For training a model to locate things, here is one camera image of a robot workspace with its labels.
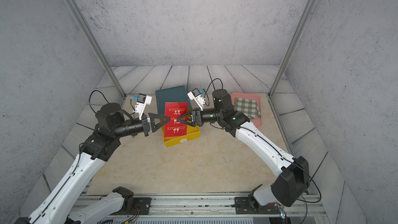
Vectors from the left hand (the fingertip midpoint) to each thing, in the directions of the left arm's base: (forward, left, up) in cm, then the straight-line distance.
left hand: (170, 121), depth 59 cm
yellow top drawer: (+6, -8, -17) cm, 20 cm away
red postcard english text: (0, -1, -4) cm, 4 cm away
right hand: (+3, -4, -3) cm, 6 cm away
